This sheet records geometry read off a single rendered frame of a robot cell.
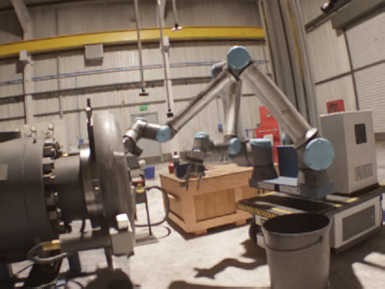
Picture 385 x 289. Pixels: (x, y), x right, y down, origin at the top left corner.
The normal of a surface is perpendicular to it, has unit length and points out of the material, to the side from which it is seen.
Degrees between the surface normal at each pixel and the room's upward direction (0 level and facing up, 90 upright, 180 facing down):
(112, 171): 75
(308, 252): 93
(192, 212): 90
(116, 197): 91
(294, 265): 93
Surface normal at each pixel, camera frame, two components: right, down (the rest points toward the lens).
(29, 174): 0.24, -0.44
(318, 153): -0.19, 0.08
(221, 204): 0.31, -0.05
